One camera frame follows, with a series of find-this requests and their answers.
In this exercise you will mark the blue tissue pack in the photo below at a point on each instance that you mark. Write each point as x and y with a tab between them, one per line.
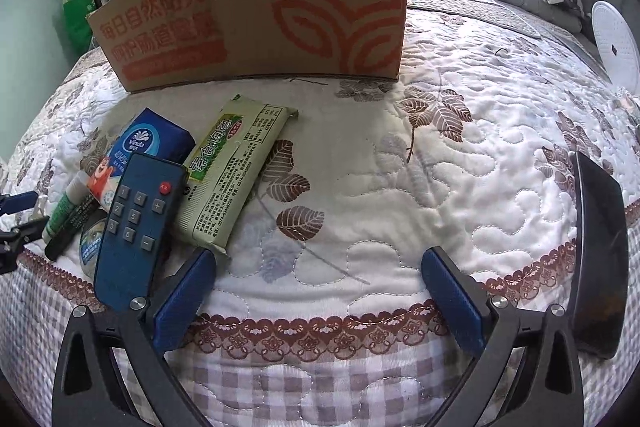
150	134

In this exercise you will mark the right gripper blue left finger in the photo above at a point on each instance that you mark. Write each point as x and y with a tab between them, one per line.
88	389

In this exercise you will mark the clear eye drops box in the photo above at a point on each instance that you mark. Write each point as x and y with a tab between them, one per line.
90	241

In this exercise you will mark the cardboard box with orange print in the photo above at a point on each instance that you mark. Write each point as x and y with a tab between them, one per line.
158	43

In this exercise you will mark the green shopping bag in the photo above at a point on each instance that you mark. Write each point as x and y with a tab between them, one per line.
77	28

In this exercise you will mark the blue remote control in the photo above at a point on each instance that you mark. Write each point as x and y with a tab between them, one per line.
137	229

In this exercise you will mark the black smartphone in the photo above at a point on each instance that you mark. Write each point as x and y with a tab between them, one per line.
600	281

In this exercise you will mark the black marker pen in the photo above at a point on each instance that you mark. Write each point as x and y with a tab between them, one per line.
72	224

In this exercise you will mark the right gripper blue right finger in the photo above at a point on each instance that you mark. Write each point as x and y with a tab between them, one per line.
547	387

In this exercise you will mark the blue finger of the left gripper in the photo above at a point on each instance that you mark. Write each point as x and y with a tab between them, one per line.
10	204
13	242

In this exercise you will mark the white round fan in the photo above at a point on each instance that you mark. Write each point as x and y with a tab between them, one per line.
616	46

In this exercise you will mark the green white glue stick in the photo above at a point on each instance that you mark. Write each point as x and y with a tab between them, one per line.
75	193

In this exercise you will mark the green snack packet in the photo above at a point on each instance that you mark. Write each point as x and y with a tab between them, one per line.
224	167

